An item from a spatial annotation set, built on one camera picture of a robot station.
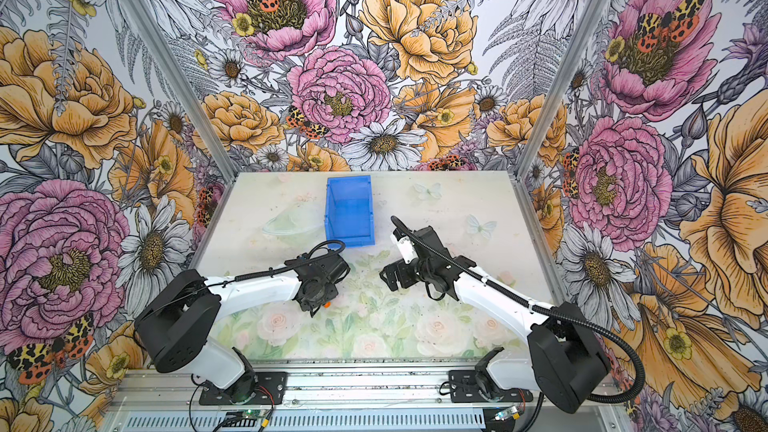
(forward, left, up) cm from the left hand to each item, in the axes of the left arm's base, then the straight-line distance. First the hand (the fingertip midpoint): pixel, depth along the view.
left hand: (322, 302), depth 88 cm
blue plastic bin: (+35, -5, -1) cm, 35 cm away
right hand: (+3, -22, +9) cm, 24 cm away
